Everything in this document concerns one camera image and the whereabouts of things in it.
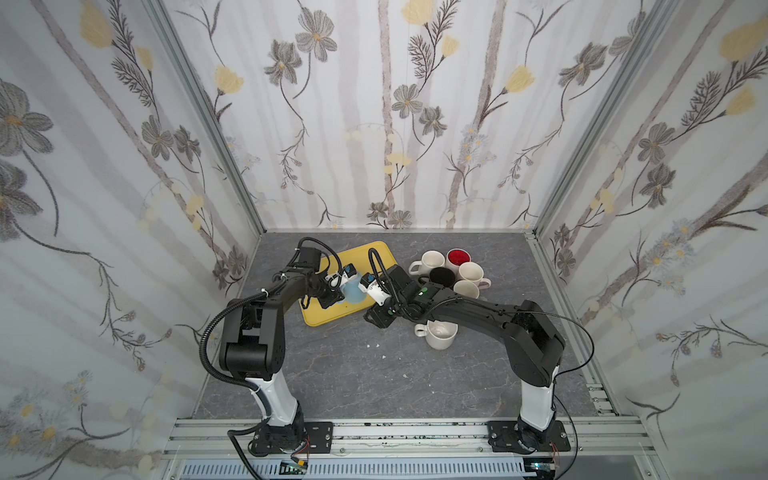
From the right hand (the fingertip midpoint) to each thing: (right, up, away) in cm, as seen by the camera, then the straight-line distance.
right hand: (364, 303), depth 84 cm
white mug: (+31, +13, +20) cm, 39 cm away
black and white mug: (+25, +7, +12) cm, 29 cm away
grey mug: (+33, +3, +10) cm, 34 cm away
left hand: (-11, +5, +12) cm, 17 cm away
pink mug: (+36, +8, +14) cm, 39 cm away
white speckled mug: (+23, +13, +22) cm, 34 cm away
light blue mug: (-5, +3, +7) cm, 8 cm away
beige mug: (+23, -10, +6) cm, 26 cm away
